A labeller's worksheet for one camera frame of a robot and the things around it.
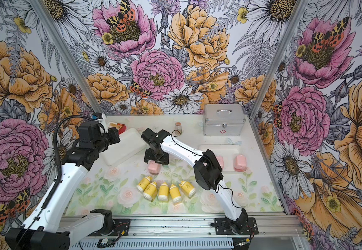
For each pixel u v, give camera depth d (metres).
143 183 0.80
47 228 0.38
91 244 0.70
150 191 0.78
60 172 0.46
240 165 0.89
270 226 1.04
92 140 0.55
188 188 0.78
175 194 0.78
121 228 0.73
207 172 0.54
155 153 0.75
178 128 1.07
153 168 0.87
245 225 0.65
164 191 0.79
